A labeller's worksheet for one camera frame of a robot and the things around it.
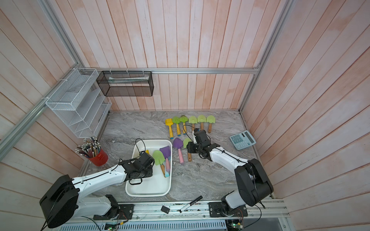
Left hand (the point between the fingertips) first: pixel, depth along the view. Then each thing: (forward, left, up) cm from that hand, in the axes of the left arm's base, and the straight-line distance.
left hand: (149, 173), depth 85 cm
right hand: (+16, -25, +6) cm, 30 cm away
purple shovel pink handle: (+14, -10, +1) cm, 17 cm away
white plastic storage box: (-7, -6, -1) cm, 9 cm away
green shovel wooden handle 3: (+45, -43, -1) cm, 62 cm away
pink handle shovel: (+23, -17, -2) cm, 29 cm away
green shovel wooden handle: (+44, -29, -1) cm, 53 cm away
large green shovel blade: (+24, -23, -2) cm, 33 cm away
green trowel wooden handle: (+2, -8, +1) cm, 9 cm away
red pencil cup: (+7, +29, +6) cm, 31 cm away
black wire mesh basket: (+60, +22, +22) cm, 68 cm away
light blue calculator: (+24, -63, 0) cm, 68 cm away
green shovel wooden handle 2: (+45, -36, 0) cm, 57 cm away
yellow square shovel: (+40, -10, +1) cm, 41 cm away
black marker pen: (-16, -25, -1) cm, 30 cm away
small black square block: (-19, -11, -2) cm, 22 cm away
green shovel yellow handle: (+42, -15, +1) cm, 45 cm away
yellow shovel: (+3, -3, +22) cm, 23 cm away
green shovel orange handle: (+44, -22, +1) cm, 49 cm away
